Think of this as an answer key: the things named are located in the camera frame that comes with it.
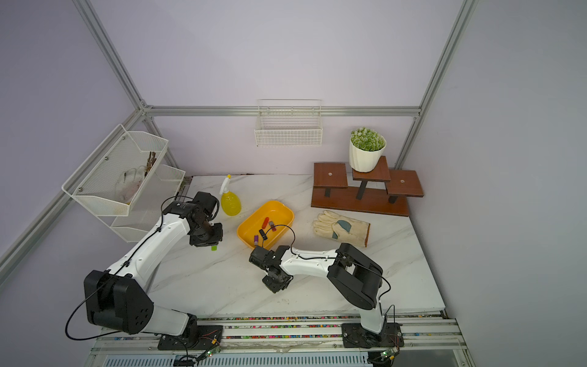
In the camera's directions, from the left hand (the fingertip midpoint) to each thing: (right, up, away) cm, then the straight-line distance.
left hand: (214, 244), depth 82 cm
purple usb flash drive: (+12, -1, +15) cm, 19 cm away
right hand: (+24, -16, +4) cm, 29 cm away
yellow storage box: (+23, +9, +22) cm, 33 cm away
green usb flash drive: (0, -1, -1) cm, 2 cm away
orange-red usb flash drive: (+15, +6, +20) cm, 26 cm away
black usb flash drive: (+15, +1, +16) cm, 22 cm away
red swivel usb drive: (+19, +4, +19) cm, 27 cm away
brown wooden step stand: (+73, +20, +33) cm, 83 cm away
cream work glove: (+46, +4, +17) cm, 49 cm away
